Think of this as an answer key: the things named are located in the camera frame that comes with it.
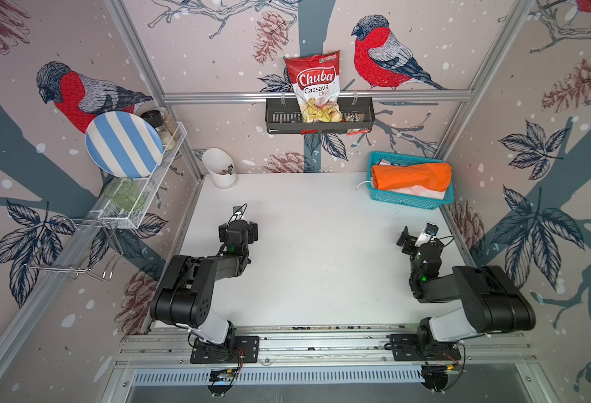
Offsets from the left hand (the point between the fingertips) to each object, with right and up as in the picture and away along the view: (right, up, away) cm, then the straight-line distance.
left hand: (242, 217), depth 95 cm
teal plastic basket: (+66, +7, +10) cm, 67 cm away
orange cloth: (+79, +17, +8) cm, 81 cm away
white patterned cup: (-14, +21, +17) cm, 30 cm away
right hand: (+66, -4, -4) cm, 66 cm away
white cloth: (+74, +11, +13) cm, 76 cm away
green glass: (-26, +9, -27) cm, 38 cm away
